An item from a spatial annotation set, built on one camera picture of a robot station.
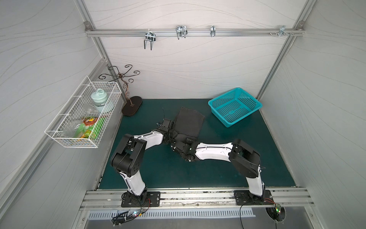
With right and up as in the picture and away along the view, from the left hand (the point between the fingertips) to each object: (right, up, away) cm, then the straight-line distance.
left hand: (177, 134), depth 96 cm
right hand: (+8, -6, -5) cm, 11 cm away
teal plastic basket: (+47, +21, +22) cm, 56 cm away
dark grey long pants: (+7, +7, +7) cm, 12 cm away
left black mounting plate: (-11, -31, -23) cm, 40 cm away
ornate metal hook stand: (-36, +24, +19) cm, 47 cm away
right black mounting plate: (+38, -30, -22) cm, 53 cm away
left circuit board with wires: (-27, -36, -28) cm, 53 cm away
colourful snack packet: (-36, +8, -34) cm, 50 cm away
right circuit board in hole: (+52, -35, -26) cm, 68 cm away
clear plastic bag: (-45, +7, -35) cm, 58 cm away
